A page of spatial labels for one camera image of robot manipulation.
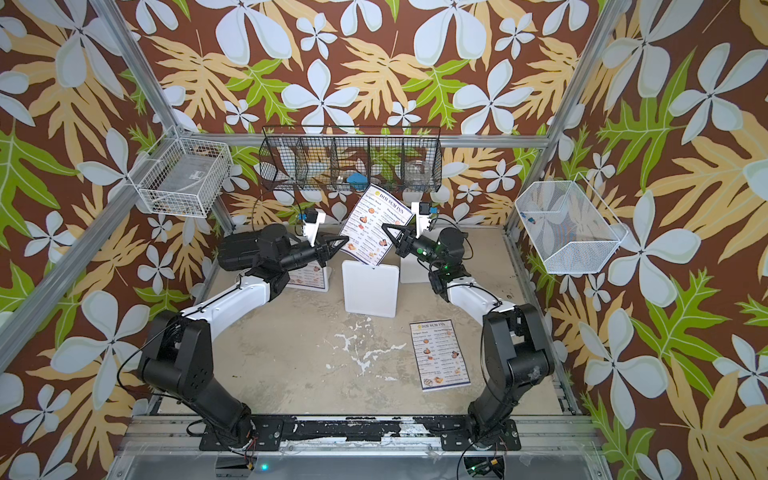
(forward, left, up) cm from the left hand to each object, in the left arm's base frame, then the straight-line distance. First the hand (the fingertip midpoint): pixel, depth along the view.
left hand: (347, 234), depth 79 cm
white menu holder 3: (-9, -17, -4) cm, 20 cm away
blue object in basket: (+25, -1, -1) cm, 25 cm away
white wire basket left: (+17, +49, +6) cm, 53 cm away
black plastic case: (+12, +41, -22) cm, 48 cm away
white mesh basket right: (+4, -63, -1) cm, 63 cm away
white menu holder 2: (-8, -6, -15) cm, 18 cm away
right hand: (0, -10, +2) cm, 10 cm away
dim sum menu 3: (-23, -27, -29) cm, 45 cm away
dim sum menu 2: (+2, +15, -22) cm, 27 cm away
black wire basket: (+33, +6, +2) cm, 33 cm away
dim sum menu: (-1, -6, -1) cm, 6 cm away
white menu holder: (0, +9, -25) cm, 26 cm away
